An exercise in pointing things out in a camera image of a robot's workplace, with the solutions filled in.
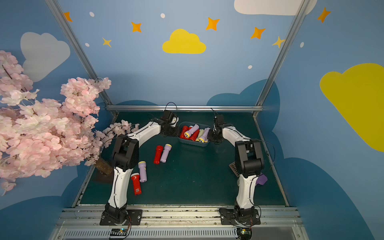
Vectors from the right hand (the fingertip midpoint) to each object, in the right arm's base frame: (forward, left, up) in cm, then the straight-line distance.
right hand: (212, 136), depth 101 cm
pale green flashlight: (+3, +8, -2) cm, 9 cm away
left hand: (+2, +23, +2) cm, 23 cm away
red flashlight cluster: (+7, +20, -1) cm, 21 cm away
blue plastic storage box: (-3, +12, -4) cm, 13 cm away
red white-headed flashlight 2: (-35, +43, -3) cm, 56 cm away
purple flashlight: (0, +17, +2) cm, 17 cm away
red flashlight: (+1, +13, -1) cm, 13 cm away
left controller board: (-57, +46, -7) cm, 73 cm away
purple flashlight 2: (-3, +5, +2) cm, 6 cm away
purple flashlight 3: (-10, +30, -2) cm, 32 cm away
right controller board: (-53, -16, -8) cm, 56 cm away
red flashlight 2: (-15, +35, -3) cm, 38 cm away
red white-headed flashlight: (+8, +17, -1) cm, 18 cm away
